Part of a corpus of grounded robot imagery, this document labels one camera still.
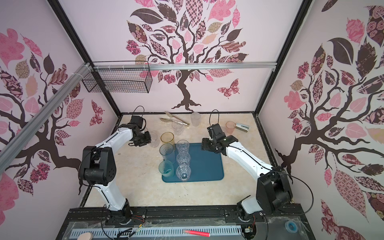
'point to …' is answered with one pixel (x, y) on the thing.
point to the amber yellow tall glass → (167, 137)
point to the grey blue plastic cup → (167, 151)
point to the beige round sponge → (86, 236)
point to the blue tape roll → (291, 226)
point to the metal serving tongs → (167, 120)
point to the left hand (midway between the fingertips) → (148, 143)
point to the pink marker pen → (200, 233)
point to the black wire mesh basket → (119, 77)
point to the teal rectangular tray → (205, 166)
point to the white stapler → (244, 128)
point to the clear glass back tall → (195, 118)
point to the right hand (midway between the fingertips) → (205, 144)
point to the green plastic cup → (166, 168)
